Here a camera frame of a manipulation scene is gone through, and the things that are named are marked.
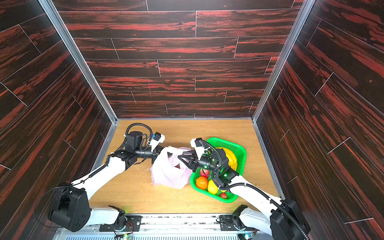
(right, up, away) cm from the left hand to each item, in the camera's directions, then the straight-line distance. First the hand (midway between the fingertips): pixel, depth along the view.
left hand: (171, 154), depth 76 cm
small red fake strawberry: (+28, -23, +4) cm, 36 cm away
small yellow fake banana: (+28, -21, +4) cm, 35 cm away
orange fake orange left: (+16, -17, +6) cm, 24 cm away
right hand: (+6, +2, -6) cm, 8 cm away
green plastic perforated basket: (+41, -1, +16) cm, 44 cm away
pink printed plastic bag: (-1, -7, -4) cm, 8 cm away
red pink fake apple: (+19, -13, +11) cm, 25 cm away
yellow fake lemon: (+22, -20, +6) cm, 31 cm away
